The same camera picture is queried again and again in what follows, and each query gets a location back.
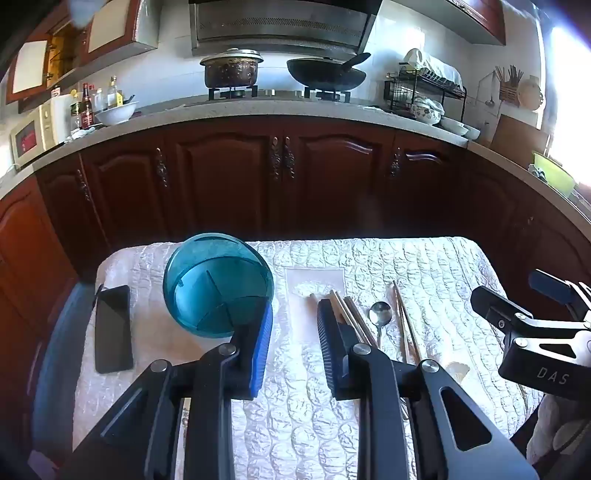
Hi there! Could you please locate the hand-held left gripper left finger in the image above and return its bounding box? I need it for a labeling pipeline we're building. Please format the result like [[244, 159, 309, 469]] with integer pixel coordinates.
[[60, 300, 275, 480]]

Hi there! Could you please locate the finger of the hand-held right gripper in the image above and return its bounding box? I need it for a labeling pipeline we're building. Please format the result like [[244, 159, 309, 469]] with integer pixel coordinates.
[[527, 269, 591, 320], [470, 285, 591, 344]]

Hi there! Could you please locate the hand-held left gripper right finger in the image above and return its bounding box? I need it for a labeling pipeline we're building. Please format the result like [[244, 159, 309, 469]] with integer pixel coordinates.
[[316, 298, 541, 480]]

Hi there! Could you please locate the metal spoon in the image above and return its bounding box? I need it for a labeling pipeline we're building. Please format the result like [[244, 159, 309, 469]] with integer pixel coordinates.
[[368, 301, 394, 348]]

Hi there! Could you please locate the person's right hand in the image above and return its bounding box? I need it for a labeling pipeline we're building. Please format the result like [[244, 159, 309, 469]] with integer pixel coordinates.
[[525, 396, 591, 466]]

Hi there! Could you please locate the brown chopstick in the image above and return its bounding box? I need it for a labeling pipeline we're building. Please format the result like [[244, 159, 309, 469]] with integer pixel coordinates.
[[392, 281, 413, 365], [394, 281, 422, 365]]

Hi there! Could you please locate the white quilted cloth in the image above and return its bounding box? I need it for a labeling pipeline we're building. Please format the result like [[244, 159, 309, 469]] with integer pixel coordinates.
[[71, 236, 546, 480]]

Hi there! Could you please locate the green plastic basin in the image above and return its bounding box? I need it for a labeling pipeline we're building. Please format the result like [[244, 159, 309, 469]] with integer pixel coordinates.
[[532, 151, 577, 195]]

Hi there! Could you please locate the brown cutting board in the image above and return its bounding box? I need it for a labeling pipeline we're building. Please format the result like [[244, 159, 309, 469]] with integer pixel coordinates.
[[489, 114, 550, 169]]

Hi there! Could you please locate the black smartphone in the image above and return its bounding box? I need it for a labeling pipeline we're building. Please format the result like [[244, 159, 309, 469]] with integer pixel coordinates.
[[94, 285, 135, 375]]

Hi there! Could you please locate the round wooden board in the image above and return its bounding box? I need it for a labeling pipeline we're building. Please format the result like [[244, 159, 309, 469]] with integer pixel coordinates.
[[517, 76, 542, 112]]

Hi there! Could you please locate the grey blue chair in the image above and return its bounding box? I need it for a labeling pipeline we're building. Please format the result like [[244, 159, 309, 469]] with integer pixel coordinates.
[[31, 281, 99, 463]]

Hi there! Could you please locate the patterned ceramic bowl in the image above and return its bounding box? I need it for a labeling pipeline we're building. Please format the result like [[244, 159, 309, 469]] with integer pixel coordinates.
[[412, 98, 446, 126]]

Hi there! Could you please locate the grey stone countertop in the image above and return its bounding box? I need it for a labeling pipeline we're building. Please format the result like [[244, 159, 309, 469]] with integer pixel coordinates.
[[0, 98, 591, 214]]

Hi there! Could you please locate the white cloth on rack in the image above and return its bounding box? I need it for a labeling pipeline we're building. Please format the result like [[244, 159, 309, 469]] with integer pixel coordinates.
[[403, 48, 464, 91]]

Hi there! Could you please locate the gas stove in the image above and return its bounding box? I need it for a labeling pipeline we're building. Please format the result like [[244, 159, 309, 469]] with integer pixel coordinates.
[[207, 85, 352, 103]]

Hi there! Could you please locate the black wok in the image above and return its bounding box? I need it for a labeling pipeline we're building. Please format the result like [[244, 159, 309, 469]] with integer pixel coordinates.
[[286, 52, 372, 91]]

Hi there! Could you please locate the large white bowl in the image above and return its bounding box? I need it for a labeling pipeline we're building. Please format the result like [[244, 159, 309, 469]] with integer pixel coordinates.
[[95, 102, 139, 127]]

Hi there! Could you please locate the metal cooking pot with lid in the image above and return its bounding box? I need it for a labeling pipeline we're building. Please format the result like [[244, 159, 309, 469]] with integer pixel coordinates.
[[199, 47, 264, 89]]

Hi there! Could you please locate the dark sauce bottle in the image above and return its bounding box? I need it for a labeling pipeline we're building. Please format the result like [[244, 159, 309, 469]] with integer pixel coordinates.
[[79, 83, 96, 130]]

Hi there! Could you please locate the yellow oil bottle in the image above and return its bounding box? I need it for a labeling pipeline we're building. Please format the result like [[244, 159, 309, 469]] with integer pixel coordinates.
[[106, 76, 124, 110]]

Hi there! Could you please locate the white microwave oven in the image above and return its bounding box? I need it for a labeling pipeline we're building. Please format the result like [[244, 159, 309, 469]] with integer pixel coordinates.
[[10, 95, 77, 165]]

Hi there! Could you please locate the steel range hood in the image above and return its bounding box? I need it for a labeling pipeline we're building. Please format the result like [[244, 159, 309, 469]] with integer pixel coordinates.
[[188, 0, 384, 57]]

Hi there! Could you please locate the wall chopstick holder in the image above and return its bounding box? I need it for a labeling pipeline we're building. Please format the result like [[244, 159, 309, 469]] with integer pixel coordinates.
[[494, 65, 525, 105]]

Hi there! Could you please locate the black wire dish rack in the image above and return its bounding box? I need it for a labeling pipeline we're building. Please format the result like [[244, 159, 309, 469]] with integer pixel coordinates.
[[384, 68, 467, 123]]

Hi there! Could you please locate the red brown wall cabinet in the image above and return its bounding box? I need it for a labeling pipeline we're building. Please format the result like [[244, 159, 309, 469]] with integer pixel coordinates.
[[442, 0, 507, 46], [4, 0, 160, 114]]

